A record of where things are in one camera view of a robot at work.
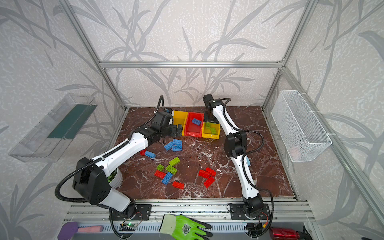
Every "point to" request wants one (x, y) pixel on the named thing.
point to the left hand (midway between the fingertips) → (178, 123)
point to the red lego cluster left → (204, 174)
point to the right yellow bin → (206, 132)
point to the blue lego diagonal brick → (168, 145)
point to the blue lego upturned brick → (177, 148)
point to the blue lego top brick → (177, 142)
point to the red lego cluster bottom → (208, 182)
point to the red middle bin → (192, 129)
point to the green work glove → (182, 227)
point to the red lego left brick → (161, 174)
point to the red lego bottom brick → (178, 184)
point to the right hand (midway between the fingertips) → (210, 116)
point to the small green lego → (160, 167)
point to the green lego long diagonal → (174, 161)
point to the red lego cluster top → (211, 171)
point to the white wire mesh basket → (303, 135)
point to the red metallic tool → (283, 234)
